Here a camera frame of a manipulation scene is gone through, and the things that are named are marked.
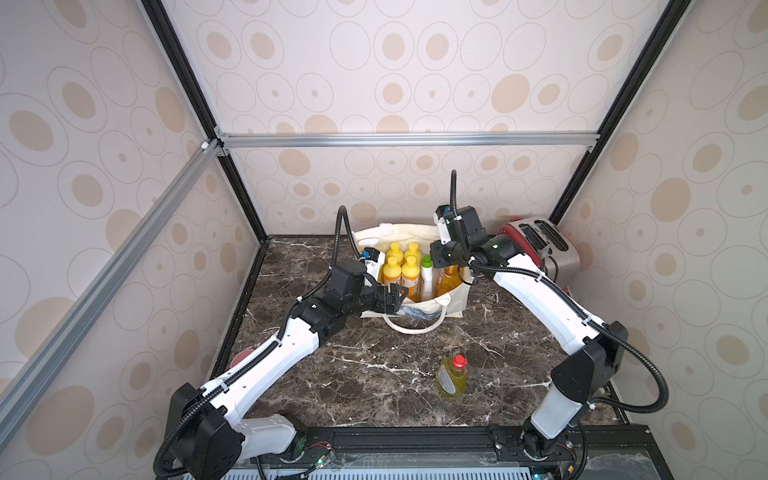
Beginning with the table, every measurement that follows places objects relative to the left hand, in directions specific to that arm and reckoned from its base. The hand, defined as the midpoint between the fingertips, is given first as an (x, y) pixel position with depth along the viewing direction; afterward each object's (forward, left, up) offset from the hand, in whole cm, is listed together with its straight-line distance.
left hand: (405, 288), depth 74 cm
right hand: (+13, -12, +1) cm, 18 cm away
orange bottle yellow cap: (+16, +2, -4) cm, 17 cm away
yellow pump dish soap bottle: (0, +8, +8) cm, 11 cm away
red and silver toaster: (+25, -47, -9) cm, 54 cm away
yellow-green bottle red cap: (-17, -11, -11) cm, 24 cm away
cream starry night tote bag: (+17, +7, +1) cm, 18 cm away
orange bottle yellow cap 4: (+10, -2, -9) cm, 13 cm away
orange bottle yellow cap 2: (+16, -3, -4) cm, 17 cm away
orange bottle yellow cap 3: (+10, +3, -6) cm, 13 cm away
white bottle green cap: (+11, -7, -11) cm, 17 cm away
